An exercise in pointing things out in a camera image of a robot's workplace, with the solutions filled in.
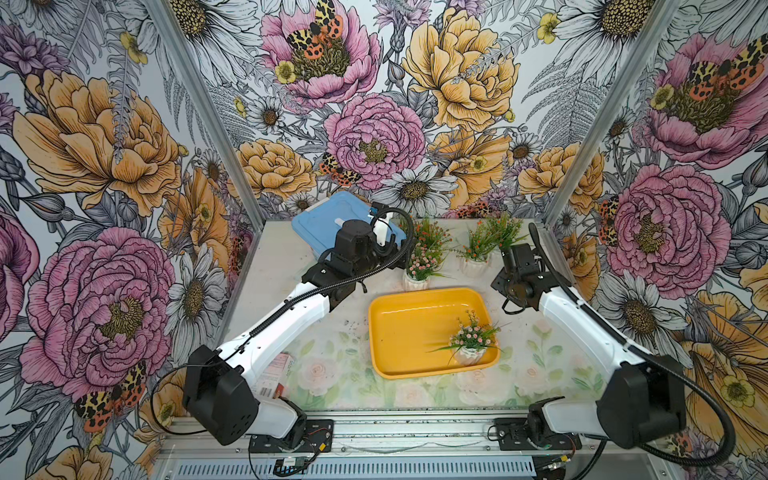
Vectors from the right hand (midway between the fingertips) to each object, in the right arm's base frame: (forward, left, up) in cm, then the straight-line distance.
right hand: (503, 290), depth 86 cm
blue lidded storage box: (+19, +29, +4) cm, 35 cm away
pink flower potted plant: (-15, +12, +2) cm, 20 cm away
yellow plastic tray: (-2, +28, -15) cm, 32 cm away
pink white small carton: (-18, +63, -9) cm, 66 cm away
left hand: (+5, +30, +16) cm, 34 cm away
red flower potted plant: (+19, +19, +3) cm, 27 cm away
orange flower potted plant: (+14, +5, -1) cm, 15 cm away
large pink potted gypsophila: (+7, +22, +2) cm, 23 cm away
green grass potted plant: (+25, -8, -2) cm, 27 cm away
